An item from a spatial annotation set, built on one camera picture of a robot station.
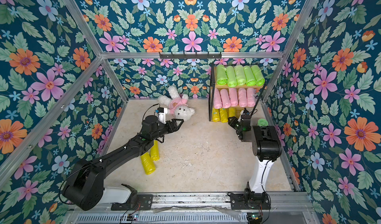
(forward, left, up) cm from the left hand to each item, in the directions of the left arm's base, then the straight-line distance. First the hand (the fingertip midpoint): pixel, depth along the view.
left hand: (182, 121), depth 81 cm
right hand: (+12, -33, -17) cm, 39 cm away
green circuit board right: (-45, -33, -23) cm, 61 cm away
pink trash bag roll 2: (+17, -33, 0) cm, 37 cm away
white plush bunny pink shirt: (+23, +5, -12) cm, 26 cm away
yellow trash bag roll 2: (+17, -28, -16) cm, 36 cm away
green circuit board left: (-40, +27, -22) cm, 53 cm away
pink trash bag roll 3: (+16, -39, -1) cm, 42 cm away
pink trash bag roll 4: (+15, -44, -1) cm, 46 cm away
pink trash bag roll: (+16, -27, -1) cm, 32 cm away
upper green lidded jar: (+3, -50, -11) cm, 52 cm away
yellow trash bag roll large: (-17, +21, -16) cm, 31 cm away
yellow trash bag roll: (+15, -22, -16) cm, 31 cm away
